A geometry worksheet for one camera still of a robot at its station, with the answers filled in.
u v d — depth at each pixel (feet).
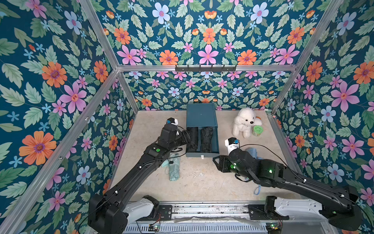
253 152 2.98
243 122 3.07
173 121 2.29
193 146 2.62
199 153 2.53
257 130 3.41
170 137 1.91
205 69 3.06
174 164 2.82
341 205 1.28
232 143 1.95
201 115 2.92
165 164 2.93
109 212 1.23
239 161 1.54
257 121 3.53
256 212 2.40
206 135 2.63
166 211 2.42
